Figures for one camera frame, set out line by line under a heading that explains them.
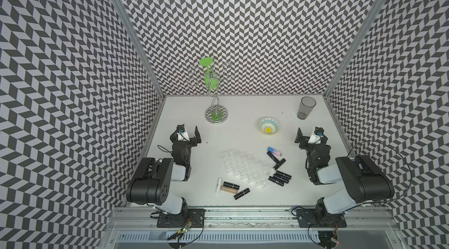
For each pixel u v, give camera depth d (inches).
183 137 29.7
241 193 30.9
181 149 26.8
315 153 28.8
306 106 38.6
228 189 31.8
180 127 29.7
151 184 17.7
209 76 33.9
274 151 36.0
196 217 28.4
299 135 33.0
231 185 31.7
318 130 29.2
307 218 29.1
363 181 17.7
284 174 33.3
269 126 40.1
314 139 30.3
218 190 31.5
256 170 32.6
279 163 34.3
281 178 32.5
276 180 32.4
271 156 35.8
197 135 32.8
